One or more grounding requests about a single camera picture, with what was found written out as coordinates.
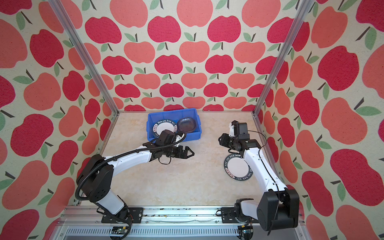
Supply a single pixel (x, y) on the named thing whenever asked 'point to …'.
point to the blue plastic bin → (176, 115)
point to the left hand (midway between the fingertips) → (191, 154)
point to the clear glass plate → (186, 125)
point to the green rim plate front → (161, 125)
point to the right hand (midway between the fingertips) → (225, 139)
